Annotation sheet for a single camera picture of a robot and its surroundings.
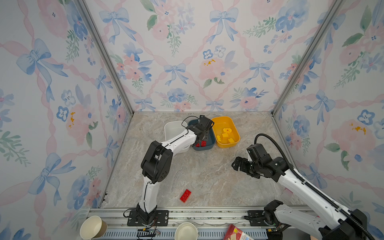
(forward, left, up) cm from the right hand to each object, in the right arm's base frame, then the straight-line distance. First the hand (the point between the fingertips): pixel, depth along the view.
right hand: (237, 166), depth 79 cm
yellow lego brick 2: (+23, -1, -9) cm, 25 cm away
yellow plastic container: (+39, +4, -9) cm, 40 cm away
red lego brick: (+21, +17, -11) cm, 30 cm away
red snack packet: (-28, +5, -8) cm, 30 cm away
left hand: (+23, +17, -1) cm, 29 cm away
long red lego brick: (-12, +28, -12) cm, 32 cm away
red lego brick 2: (+20, +21, -11) cm, 31 cm away
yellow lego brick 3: (+27, +2, -9) cm, 29 cm away
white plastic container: (+31, +39, -7) cm, 50 cm away
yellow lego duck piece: (+31, 0, -9) cm, 33 cm away
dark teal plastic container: (+25, +12, -10) cm, 30 cm away
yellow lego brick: (+24, +7, -8) cm, 26 cm away
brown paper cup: (-27, +71, -11) cm, 77 cm away
